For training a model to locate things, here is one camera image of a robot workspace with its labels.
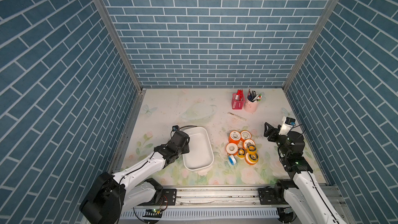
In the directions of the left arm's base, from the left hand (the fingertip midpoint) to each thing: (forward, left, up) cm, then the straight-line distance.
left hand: (189, 144), depth 86 cm
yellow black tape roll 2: (-3, -35, +1) cm, 35 cm away
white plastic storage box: (-5, -7, -2) cm, 9 cm away
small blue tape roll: (-8, -23, 0) cm, 25 cm away
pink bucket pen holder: (+25, -39, +3) cm, 47 cm away
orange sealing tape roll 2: (+8, -34, -3) cm, 36 cm away
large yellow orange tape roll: (-8, -34, 0) cm, 35 cm away
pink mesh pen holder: (+31, -31, -1) cm, 44 cm away
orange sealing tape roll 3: (-1, -24, -3) cm, 25 cm away
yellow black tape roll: (-3, -30, -4) cm, 31 cm away
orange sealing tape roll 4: (+2, -34, 0) cm, 34 cm away
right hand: (+5, -44, +14) cm, 47 cm away
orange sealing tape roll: (+5, -26, +1) cm, 27 cm away
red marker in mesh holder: (+34, -33, +5) cm, 47 cm away
